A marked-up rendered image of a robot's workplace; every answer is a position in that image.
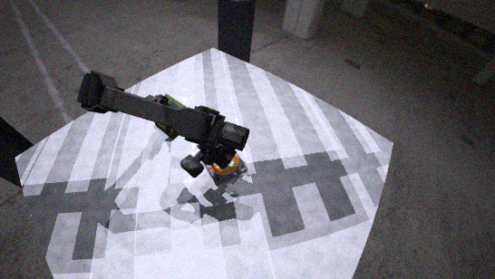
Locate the orange round plate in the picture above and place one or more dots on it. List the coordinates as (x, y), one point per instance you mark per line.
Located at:
(229, 169)

